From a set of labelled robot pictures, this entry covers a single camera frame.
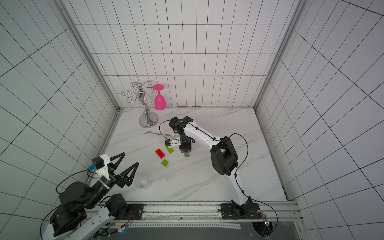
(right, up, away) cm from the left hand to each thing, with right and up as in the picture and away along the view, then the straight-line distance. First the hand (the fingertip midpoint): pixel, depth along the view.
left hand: (131, 161), depth 62 cm
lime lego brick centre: (+9, -9, +27) cm, 30 cm away
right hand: (+23, +3, +29) cm, 37 cm away
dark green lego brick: (+22, -1, +23) cm, 32 cm away
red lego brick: (+5, -4, +30) cm, 31 cm away
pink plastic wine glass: (+4, +29, +38) cm, 48 cm away
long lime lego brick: (+11, -2, +32) cm, 34 cm away
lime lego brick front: (+23, -6, +29) cm, 38 cm away
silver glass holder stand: (-8, +18, +48) cm, 52 cm away
